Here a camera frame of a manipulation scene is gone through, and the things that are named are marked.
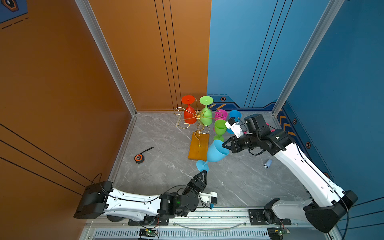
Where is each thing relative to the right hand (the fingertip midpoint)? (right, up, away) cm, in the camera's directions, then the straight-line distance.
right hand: (222, 145), depth 69 cm
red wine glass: (-16, +17, +18) cm, 29 cm away
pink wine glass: (+5, +17, +37) cm, 41 cm away
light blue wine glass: (-4, -2, -7) cm, 8 cm away
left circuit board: (-35, -42, +1) cm, 54 cm away
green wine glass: (-7, +14, +13) cm, 20 cm away
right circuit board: (+26, -42, +1) cm, 49 cm away
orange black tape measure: (-47, -11, +23) cm, 54 cm away
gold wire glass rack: (-11, +12, +6) cm, 18 cm away
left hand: (-10, -12, +2) cm, 16 cm away
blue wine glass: (+15, +16, +30) cm, 37 cm away
